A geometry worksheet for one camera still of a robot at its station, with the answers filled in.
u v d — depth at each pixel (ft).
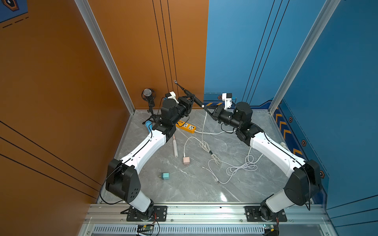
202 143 2.78
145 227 2.34
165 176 2.73
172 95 2.33
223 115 2.16
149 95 3.18
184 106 2.19
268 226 2.38
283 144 3.26
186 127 3.49
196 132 3.49
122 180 1.41
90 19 2.39
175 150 3.14
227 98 2.24
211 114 2.22
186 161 2.93
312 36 2.59
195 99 2.38
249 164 2.90
